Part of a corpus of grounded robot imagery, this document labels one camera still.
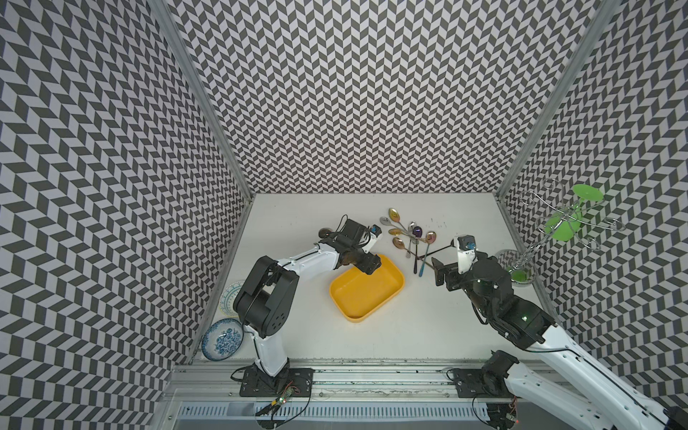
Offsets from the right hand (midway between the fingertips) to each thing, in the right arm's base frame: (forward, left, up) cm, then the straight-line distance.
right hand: (450, 259), depth 74 cm
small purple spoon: (+24, +2, -20) cm, 32 cm away
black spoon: (+25, +39, -20) cm, 51 cm away
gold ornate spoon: (+26, +10, -22) cm, 36 cm away
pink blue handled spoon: (+21, -2, -19) cm, 28 cm away
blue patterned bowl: (-15, +68, -20) cm, 72 cm away
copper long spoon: (+20, +10, -21) cm, 31 cm away
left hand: (+9, +22, -16) cm, 28 cm away
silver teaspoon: (+31, +14, -23) cm, 41 cm away
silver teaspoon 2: (+27, +5, -18) cm, 33 cm away
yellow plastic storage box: (-2, +26, -21) cm, 33 cm away
